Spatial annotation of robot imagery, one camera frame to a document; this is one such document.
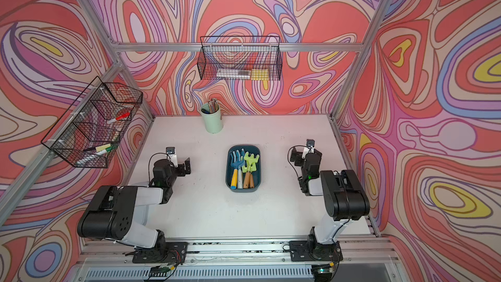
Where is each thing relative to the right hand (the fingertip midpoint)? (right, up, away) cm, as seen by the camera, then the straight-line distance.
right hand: (304, 152), depth 96 cm
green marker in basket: (-82, +4, -24) cm, 85 cm away
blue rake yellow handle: (-34, -7, -2) cm, 35 cm away
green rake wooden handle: (-29, -8, -3) cm, 30 cm away
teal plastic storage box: (-26, +1, +2) cm, 26 cm away
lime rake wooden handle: (-26, -5, -2) cm, 26 cm away
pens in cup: (-47, +24, +8) cm, 54 cm away
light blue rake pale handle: (-32, -12, -8) cm, 35 cm away
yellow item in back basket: (-22, +37, -5) cm, 44 cm away
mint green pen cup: (-48, +16, +11) cm, 52 cm away
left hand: (-61, -3, -2) cm, 61 cm away
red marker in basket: (-81, +16, -17) cm, 84 cm away
